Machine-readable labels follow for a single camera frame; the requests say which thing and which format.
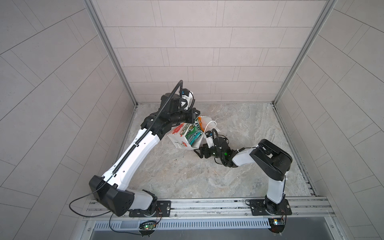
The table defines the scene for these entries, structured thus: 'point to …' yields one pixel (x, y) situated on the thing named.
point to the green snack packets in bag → (193, 133)
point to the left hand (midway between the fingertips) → (204, 111)
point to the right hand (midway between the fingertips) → (198, 148)
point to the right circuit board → (277, 225)
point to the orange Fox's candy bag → (200, 123)
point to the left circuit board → (147, 226)
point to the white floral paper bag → (177, 133)
